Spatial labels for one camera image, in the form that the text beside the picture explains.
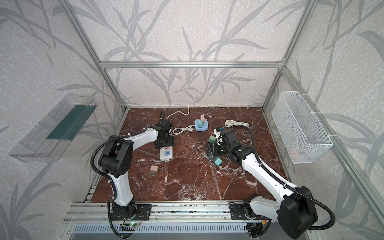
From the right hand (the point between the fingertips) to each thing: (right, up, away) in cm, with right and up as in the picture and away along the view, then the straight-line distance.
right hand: (211, 142), depth 82 cm
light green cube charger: (+1, -1, +17) cm, 17 cm away
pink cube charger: (-5, +14, +23) cm, 27 cm away
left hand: (-26, -1, +16) cm, 31 cm away
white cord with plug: (-23, +5, +24) cm, 34 cm away
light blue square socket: (-3, +9, +23) cm, 25 cm away
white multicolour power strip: (-28, -8, +9) cm, 30 cm away
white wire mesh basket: (+37, +4, -22) cm, 43 cm away
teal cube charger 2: (+4, -13, +7) cm, 15 cm away
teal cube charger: (-7, +10, +20) cm, 23 cm away
